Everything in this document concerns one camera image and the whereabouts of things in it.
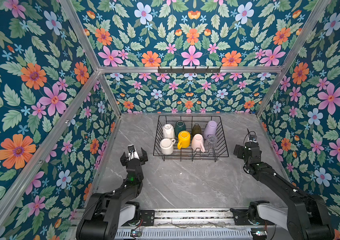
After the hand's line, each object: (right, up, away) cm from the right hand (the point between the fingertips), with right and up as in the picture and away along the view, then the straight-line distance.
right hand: (245, 147), depth 88 cm
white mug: (-47, +9, +7) cm, 48 cm away
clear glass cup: (-20, +3, +5) cm, 21 cm away
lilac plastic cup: (-19, +11, +6) cm, 23 cm away
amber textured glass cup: (-28, +10, +14) cm, 33 cm away
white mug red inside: (-47, +1, +2) cm, 47 cm away
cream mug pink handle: (-28, +2, +2) cm, 28 cm away
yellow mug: (-37, +4, +4) cm, 37 cm away
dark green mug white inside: (-39, +13, +8) cm, 42 cm away
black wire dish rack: (-33, +6, +3) cm, 33 cm away
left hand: (-66, +1, -4) cm, 66 cm away
